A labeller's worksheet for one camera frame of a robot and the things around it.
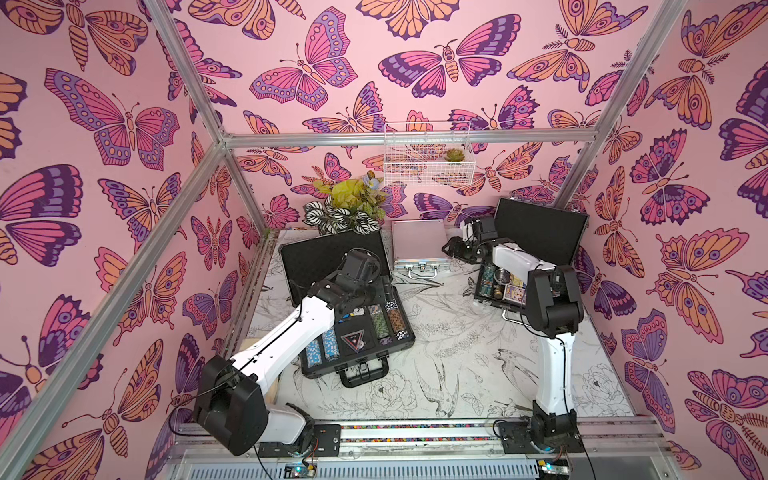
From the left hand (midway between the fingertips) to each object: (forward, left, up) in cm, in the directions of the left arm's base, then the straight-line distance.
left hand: (387, 287), depth 82 cm
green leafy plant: (+35, +12, +4) cm, 37 cm away
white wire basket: (+40, -13, +17) cm, 45 cm away
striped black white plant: (+22, +18, +5) cm, 29 cm away
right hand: (+24, -22, -10) cm, 34 cm away
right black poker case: (+24, -55, -4) cm, 60 cm away
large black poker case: (-11, +9, -13) cm, 19 cm away
